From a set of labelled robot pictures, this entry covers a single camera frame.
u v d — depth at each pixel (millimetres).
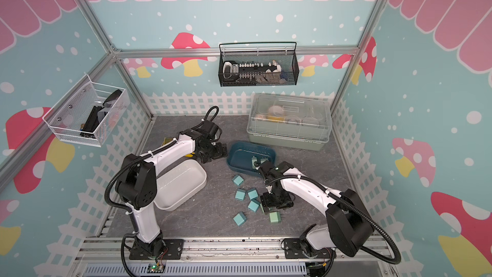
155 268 708
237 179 917
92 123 712
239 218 801
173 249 754
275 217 805
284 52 897
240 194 873
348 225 417
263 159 993
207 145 775
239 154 1024
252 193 872
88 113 730
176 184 923
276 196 678
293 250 738
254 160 966
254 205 834
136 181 497
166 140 1032
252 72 873
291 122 964
